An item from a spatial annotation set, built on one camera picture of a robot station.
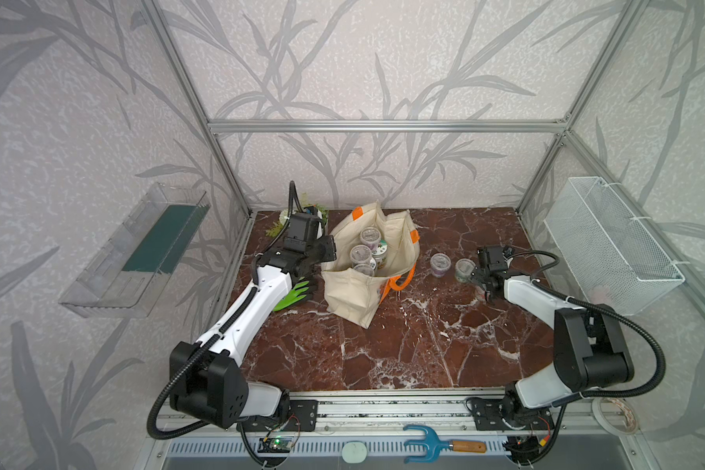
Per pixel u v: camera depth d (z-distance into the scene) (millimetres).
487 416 733
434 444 683
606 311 455
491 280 683
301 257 581
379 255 968
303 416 737
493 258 740
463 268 964
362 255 893
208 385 399
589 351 449
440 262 983
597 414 733
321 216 763
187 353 403
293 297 937
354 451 672
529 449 698
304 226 608
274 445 705
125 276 640
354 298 818
